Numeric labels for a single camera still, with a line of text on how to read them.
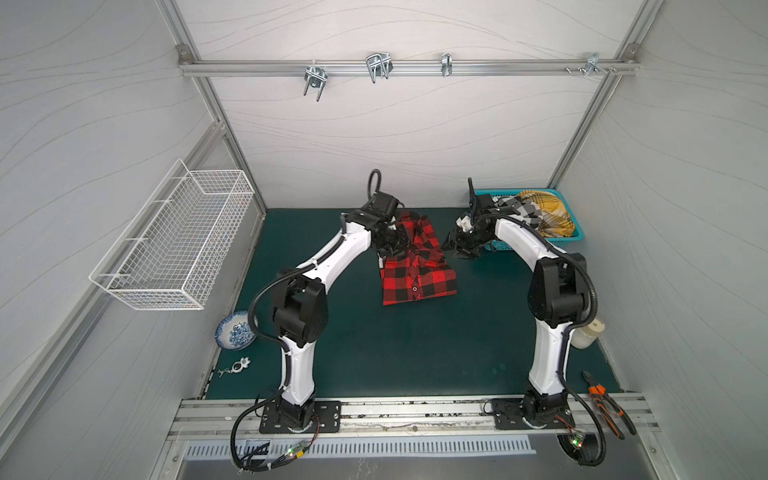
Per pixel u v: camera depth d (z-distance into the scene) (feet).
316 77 2.62
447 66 2.56
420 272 3.07
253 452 2.35
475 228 2.70
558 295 1.79
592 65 2.51
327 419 2.41
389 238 2.51
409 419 2.46
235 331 2.89
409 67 2.59
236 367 2.63
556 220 3.40
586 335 2.63
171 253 2.25
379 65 2.51
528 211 3.41
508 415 2.40
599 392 2.51
